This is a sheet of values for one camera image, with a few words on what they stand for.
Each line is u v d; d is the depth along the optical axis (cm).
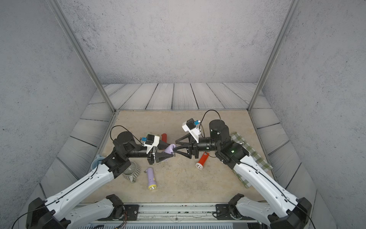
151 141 52
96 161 86
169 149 58
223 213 72
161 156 57
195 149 53
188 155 55
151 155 57
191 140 56
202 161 89
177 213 74
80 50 85
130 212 73
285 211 37
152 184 80
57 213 39
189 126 53
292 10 71
